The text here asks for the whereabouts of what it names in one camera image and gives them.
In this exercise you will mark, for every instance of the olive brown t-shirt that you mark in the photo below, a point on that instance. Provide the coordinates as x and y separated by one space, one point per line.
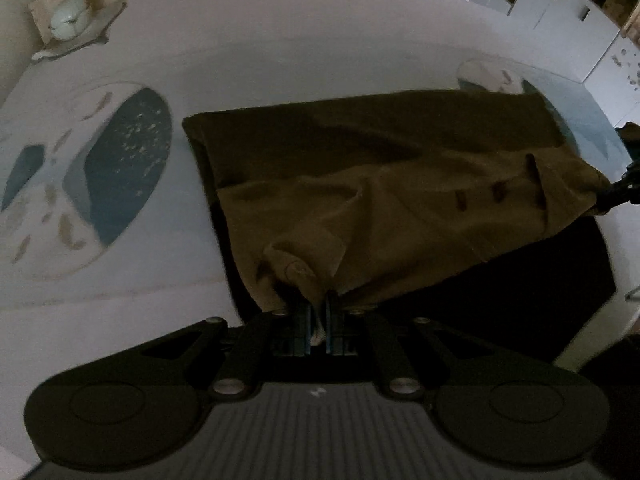
400 200

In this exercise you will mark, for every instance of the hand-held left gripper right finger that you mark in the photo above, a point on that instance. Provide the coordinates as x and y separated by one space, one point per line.
332 332

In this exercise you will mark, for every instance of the printed table mat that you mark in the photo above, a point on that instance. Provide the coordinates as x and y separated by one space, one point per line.
150 280

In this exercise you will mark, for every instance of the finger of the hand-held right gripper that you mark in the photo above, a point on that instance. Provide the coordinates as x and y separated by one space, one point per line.
614 194

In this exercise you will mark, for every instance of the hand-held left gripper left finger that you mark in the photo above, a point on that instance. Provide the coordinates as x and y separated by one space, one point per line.
303 332

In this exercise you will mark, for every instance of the white lower cabinet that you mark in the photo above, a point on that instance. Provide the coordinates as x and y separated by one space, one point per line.
555 20

